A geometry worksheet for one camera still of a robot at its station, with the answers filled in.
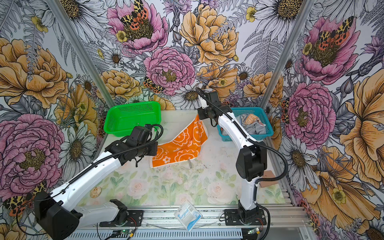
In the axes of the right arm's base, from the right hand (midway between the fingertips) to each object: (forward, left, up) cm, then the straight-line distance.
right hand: (202, 114), depth 89 cm
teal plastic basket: (+16, -43, -15) cm, 48 cm away
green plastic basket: (+18, +60, -19) cm, 65 cm away
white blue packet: (-47, +9, -22) cm, 53 cm away
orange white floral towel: (-9, +11, -21) cm, 25 cm away
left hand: (-21, +26, -5) cm, 34 cm away
